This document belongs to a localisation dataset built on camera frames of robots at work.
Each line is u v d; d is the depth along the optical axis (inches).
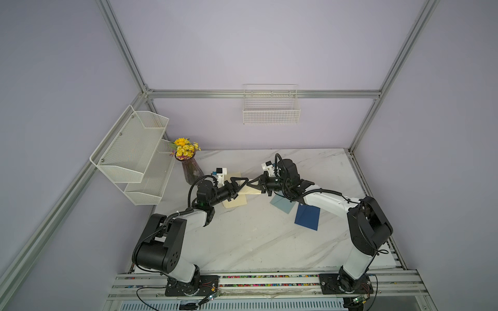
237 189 29.7
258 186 29.6
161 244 17.8
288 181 26.9
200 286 28.7
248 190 30.9
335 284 28.8
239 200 38.7
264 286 29.5
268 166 32.2
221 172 32.2
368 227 18.7
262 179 29.2
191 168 37.6
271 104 37.5
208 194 27.5
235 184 30.0
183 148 33.9
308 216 35.8
